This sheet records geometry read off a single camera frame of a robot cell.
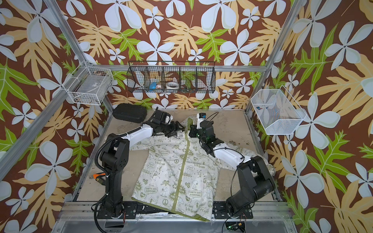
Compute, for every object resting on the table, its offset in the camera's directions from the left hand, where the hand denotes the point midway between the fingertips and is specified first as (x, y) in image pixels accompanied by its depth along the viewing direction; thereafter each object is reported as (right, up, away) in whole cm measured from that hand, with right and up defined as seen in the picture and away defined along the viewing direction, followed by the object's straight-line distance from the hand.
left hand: (182, 128), depth 94 cm
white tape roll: (-7, +29, +4) cm, 30 cm away
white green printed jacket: (+3, -30, -10) cm, 31 cm away
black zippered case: (-41, +12, +20) cm, 47 cm away
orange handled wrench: (-54, -29, -9) cm, 62 cm away
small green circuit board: (+27, -51, -20) cm, 61 cm away
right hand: (+4, +2, -7) cm, 8 cm away
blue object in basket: (-20, +28, 0) cm, 34 cm away
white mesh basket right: (+55, +9, -12) cm, 58 cm away
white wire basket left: (-56, +26, -8) cm, 62 cm away
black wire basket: (-7, +35, +2) cm, 36 cm away
